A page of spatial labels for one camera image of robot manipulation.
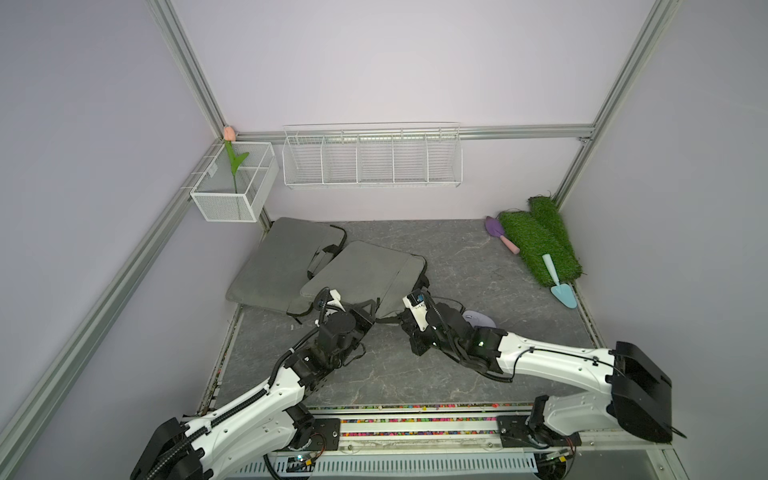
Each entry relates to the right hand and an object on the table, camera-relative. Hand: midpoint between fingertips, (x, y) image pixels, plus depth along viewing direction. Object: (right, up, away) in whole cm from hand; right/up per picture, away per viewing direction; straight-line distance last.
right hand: (403, 324), depth 78 cm
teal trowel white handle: (+54, +6, +21) cm, 58 cm away
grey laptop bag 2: (-41, +18, +29) cm, 53 cm away
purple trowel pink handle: (+38, +28, +41) cm, 63 cm away
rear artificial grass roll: (+57, +35, +38) cm, 76 cm away
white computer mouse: (+23, -2, +13) cm, 27 cm away
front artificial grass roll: (+49, +23, +32) cm, 63 cm away
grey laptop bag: (-11, +12, +13) cm, 21 cm away
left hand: (-7, +5, -1) cm, 9 cm away
